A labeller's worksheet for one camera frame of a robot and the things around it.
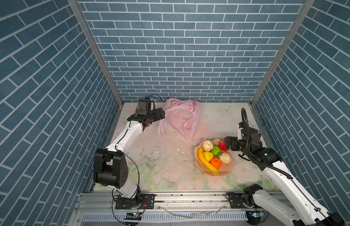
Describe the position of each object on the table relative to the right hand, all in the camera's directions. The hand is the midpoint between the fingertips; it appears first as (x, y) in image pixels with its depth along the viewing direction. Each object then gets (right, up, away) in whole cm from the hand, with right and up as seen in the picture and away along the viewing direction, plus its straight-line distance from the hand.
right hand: (231, 137), depth 78 cm
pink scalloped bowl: (-2, -19, +4) cm, 20 cm away
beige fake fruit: (-12, -6, +6) cm, 15 cm away
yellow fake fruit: (-11, -12, +6) cm, 18 cm away
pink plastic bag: (-28, +11, +34) cm, 45 cm away
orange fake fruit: (-7, -16, +4) cm, 18 cm away
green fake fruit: (-7, -10, +7) cm, 13 cm away
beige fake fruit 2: (-2, -13, +4) cm, 14 cm away
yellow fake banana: (-14, -16, +4) cm, 21 cm away
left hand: (-41, +14, +10) cm, 45 cm away
